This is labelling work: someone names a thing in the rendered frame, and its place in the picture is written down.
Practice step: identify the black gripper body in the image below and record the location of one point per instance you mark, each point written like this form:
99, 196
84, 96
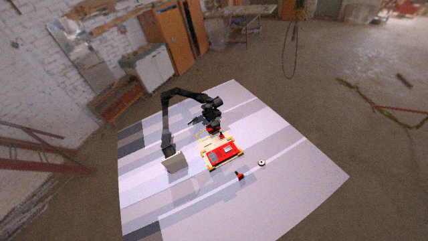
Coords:
210, 116

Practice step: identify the dark grey cylinder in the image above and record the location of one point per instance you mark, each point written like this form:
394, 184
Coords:
240, 176

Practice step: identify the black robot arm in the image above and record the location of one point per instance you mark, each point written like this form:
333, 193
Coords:
210, 105

